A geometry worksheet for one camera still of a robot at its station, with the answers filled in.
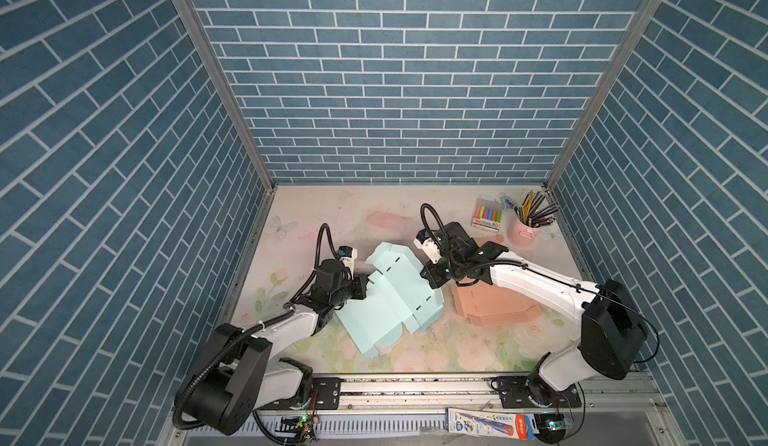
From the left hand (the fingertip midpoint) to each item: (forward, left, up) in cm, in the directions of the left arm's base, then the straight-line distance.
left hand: (371, 277), depth 88 cm
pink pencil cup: (+14, -49, +3) cm, 51 cm away
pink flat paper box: (-6, -36, -7) cm, 37 cm away
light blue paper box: (-4, -8, -2) cm, 10 cm away
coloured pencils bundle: (+19, -54, +5) cm, 57 cm away
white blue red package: (-36, -29, -4) cm, 47 cm away
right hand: (-1, -14, +6) cm, 15 cm away
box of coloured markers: (+28, -42, -4) cm, 51 cm away
